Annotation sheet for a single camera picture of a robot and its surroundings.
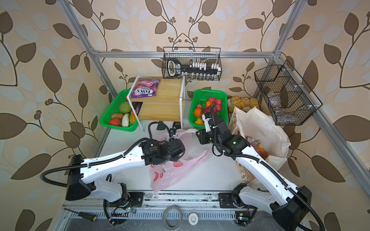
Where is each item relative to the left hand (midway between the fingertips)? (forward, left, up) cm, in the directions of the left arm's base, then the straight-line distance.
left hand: (177, 151), depth 74 cm
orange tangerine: (+37, -11, -11) cm, 40 cm away
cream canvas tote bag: (+9, -48, +1) cm, 49 cm away
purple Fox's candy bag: (+29, +19, +18) cm, 39 cm away
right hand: (+7, -11, +6) cm, 15 cm away
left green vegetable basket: (+39, +53, -12) cm, 67 cm away
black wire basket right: (+26, -60, +14) cm, 67 cm away
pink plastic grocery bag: (-11, +6, -6) cm, 14 cm away
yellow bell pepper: (+27, -12, -11) cm, 32 cm away
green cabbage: (+37, +43, -9) cm, 57 cm away
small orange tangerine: (+46, -20, -12) cm, 52 cm away
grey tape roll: (-26, +5, -17) cm, 32 cm away
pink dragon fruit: (+38, -18, -9) cm, 43 cm away
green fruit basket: (+54, -13, -13) cm, 57 cm away
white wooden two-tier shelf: (+34, +9, -2) cm, 35 cm away
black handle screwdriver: (-28, +43, -16) cm, 54 cm away
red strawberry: (+26, +46, -11) cm, 54 cm away
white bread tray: (+48, -48, -12) cm, 69 cm away
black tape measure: (+26, +4, -14) cm, 30 cm away
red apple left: (+44, -12, -13) cm, 48 cm away
